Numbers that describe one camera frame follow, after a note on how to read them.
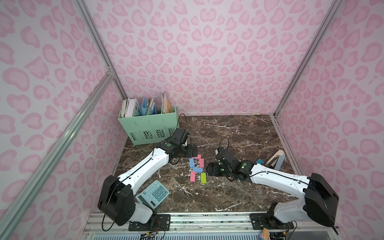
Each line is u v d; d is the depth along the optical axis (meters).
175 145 0.62
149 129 0.92
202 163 0.93
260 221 0.73
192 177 0.88
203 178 0.87
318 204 0.40
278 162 0.91
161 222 0.74
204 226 0.72
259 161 0.95
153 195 0.80
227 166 0.62
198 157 0.95
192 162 0.93
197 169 0.91
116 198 0.41
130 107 0.92
